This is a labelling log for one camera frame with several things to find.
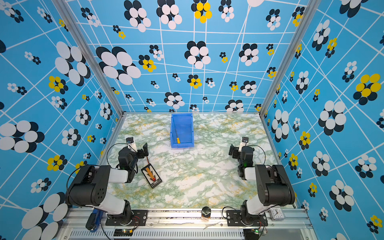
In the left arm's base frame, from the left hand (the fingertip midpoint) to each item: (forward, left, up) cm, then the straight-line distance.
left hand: (141, 143), depth 93 cm
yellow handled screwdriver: (+7, -22, -7) cm, 24 cm away
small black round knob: (-38, -40, +1) cm, 55 cm away
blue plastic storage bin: (+20, -24, -8) cm, 33 cm away
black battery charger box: (-18, -9, -7) cm, 22 cm away
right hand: (0, -64, -2) cm, 64 cm away
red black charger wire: (-8, -4, -8) cm, 12 cm away
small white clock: (-37, -75, -6) cm, 84 cm away
